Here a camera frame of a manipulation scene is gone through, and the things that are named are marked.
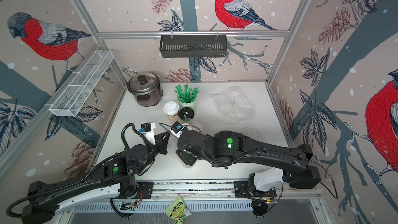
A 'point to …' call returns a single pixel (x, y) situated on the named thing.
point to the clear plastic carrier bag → (173, 140)
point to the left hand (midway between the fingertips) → (173, 131)
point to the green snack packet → (176, 210)
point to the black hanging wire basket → (193, 45)
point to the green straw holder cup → (192, 104)
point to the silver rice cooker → (145, 88)
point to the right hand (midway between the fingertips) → (182, 144)
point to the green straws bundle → (188, 95)
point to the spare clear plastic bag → (235, 105)
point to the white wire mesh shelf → (69, 104)
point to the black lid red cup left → (188, 111)
